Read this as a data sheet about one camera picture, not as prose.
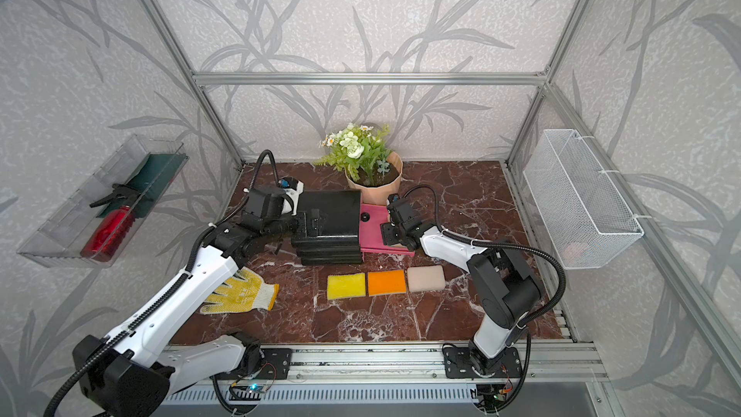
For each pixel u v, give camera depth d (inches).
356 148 32.5
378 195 36.8
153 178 29.5
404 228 27.8
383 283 34.2
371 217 34.0
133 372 14.5
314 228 26.9
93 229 25.2
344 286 34.2
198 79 36.9
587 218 23.9
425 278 35.6
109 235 23.0
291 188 26.6
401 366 29.3
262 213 22.0
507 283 18.2
